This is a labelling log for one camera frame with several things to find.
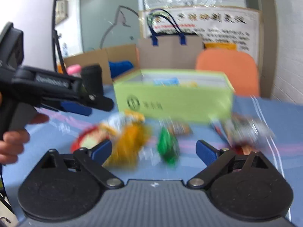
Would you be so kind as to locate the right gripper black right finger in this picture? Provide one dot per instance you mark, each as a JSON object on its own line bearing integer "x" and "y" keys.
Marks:
{"x": 218, "y": 163}

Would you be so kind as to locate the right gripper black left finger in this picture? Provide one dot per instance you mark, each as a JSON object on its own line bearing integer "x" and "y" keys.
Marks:
{"x": 91, "y": 162}

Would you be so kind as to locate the dark red small snack packet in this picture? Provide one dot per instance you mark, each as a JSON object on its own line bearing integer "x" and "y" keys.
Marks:
{"x": 242, "y": 147}

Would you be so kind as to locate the silver foil snack packet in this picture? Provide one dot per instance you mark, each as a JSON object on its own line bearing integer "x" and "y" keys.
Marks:
{"x": 240, "y": 128}

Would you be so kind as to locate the blue cookie packet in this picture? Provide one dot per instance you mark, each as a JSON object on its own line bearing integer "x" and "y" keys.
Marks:
{"x": 166, "y": 82}

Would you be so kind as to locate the person's left hand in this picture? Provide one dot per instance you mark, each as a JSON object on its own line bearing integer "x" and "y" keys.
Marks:
{"x": 12, "y": 145}

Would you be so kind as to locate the yellow transparent cake packet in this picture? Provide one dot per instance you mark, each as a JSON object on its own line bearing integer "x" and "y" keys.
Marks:
{"x": 125, "y": 151}

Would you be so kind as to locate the white yellow-edged snack packet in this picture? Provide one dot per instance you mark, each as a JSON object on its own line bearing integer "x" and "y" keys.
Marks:
{"x": 118, "y": 120}

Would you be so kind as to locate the clear small candy wrapper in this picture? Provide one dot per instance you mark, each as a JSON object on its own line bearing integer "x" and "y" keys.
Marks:
{"x": 177, "y": 128}

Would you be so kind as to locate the green candy wrapper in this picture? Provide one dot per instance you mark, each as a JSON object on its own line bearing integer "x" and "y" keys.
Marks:
{"x": 168, "y": 147}

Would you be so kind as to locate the pink-lidded glass jar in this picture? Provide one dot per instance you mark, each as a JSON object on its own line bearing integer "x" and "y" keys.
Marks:
{"x": 74, "y": 70}

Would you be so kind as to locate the green cardboard snack box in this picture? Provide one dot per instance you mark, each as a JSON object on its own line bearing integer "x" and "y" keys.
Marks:
{"x": 201, "y": 96}

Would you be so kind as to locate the blue patterned tablecloth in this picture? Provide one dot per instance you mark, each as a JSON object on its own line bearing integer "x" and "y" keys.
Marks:
{"x": 52, "y": 186}

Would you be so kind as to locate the black travel tumbler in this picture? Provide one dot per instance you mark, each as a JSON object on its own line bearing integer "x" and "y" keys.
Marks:
{"x": 92, "y": 79}

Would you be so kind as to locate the white softbox light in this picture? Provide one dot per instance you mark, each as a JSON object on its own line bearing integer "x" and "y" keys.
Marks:
{"x": 36, "y": 18}

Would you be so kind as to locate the blue object in box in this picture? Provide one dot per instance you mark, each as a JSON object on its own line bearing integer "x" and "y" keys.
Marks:
{"x": 120, "y": 67}

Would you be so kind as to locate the orange chair back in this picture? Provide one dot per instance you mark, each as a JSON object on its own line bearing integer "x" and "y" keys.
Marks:
{"x": 239, "y": 67}

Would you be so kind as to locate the brown cardboard box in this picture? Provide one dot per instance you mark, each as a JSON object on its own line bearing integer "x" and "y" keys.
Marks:
{"x": 127, "y": 52}

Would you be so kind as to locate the kraft paper bag blue handles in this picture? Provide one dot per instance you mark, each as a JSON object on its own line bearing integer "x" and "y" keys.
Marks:
{"x": 168, "y": 51}

